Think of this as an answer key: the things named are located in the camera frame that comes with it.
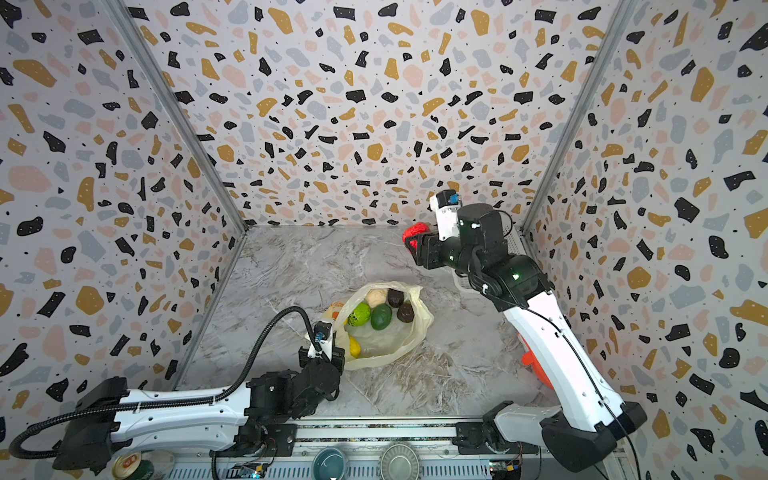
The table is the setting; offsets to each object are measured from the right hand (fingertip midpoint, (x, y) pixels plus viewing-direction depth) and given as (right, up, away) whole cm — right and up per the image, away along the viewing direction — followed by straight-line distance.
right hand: (412, 233), depth 63 cm
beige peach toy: (-11, -18, +33) cm, 39 cm away
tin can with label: (-58, -48, -1) cm, 76 cm away
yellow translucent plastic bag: (-10, -33, +27) cm, 44 cm away
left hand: (-18, -24, +11) cm, 32 cm away
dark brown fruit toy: (-5, -18, +32) cm, 37 cm away
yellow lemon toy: (-16, -31, +23) cm, 42 cm away
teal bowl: (-20, -54, +7) cm, 58 cm away
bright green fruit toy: (-15, -23, +28) cm, 39 cm away
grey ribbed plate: (-3, -54, +9) cm, 55 cm away
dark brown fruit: (-1, -22, +30) cm, 37 cm away
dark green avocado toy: (-9, -23, +28) cm, 38 cm away
